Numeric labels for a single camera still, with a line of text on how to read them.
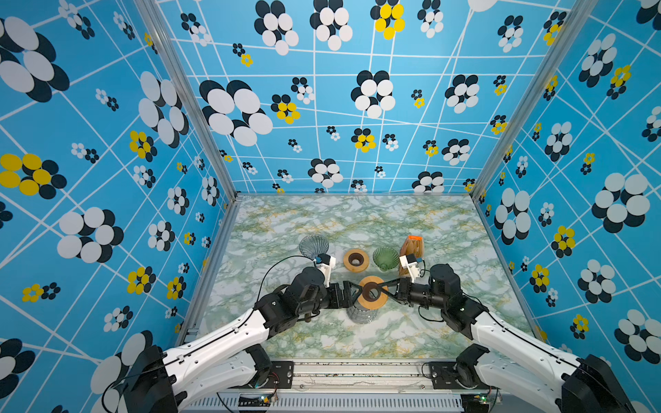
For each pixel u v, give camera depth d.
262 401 0.70
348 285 0.65
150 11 0.68
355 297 0.67
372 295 0.76
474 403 0.70
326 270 0.69
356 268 0.94
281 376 0.74
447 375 0.73
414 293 0.70
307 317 0.81
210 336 0.47
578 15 0.68
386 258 0.95
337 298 0.64
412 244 0.91
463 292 0.63
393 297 0.70
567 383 0.41
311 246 0.97
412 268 0.74
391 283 0.74
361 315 0.79
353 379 0.74
